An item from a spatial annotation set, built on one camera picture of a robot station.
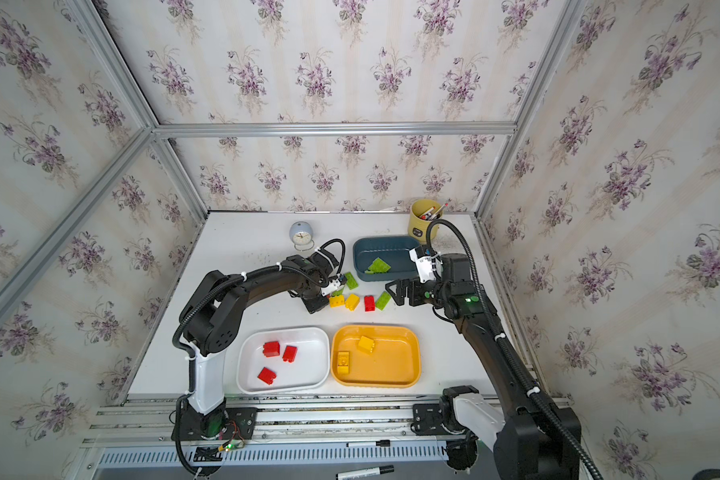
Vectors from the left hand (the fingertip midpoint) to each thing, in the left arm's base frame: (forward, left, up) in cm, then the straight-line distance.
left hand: (315, 298), depth 95 cm
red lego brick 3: (-18, +6, -1) cm, 19 cm away
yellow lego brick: (-16, -16, +2) cm, 23 cm away
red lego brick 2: (-17, +11, +1) cm, 20 cm away
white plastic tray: (-19, +8, -1) cm, 21 cm away
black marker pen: (-44, -19, +1) cm, 48 cm away
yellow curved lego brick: (-20, -10, 0) cm, 23 cm away
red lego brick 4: (-2, -18, +2) cm, 18 cm away
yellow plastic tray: (-20, -25, -1) cm, 31 cm away
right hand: (-6, -25, +18) cm, 31 cm away
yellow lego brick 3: (-1, -12, +1) cm, 12 cm away
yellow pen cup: (+30, -37, +10) cm, 49 cm away
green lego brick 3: (0, -22, 0) cm, 22 cm away
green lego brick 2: (+7, -12, 0) cm, 14 cm away
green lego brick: (+13, -21, 0) cm, 25 cm away
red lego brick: (-24, +11, 0) cm, 26 cm away
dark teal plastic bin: (+20, -27, 0) cm, 34 cm away
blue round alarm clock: (+23, +7, +7) cm, 24 cm away
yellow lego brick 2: (-2, -7, +2) cm, 7 cm away
